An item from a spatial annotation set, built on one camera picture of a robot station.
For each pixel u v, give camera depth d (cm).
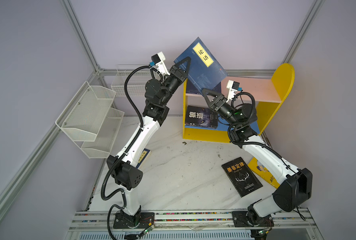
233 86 57
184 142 104
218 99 55
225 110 58
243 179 86
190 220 75
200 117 96
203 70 57
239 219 74
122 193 53
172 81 55
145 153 96
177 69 52
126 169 44
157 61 53
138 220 72
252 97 51
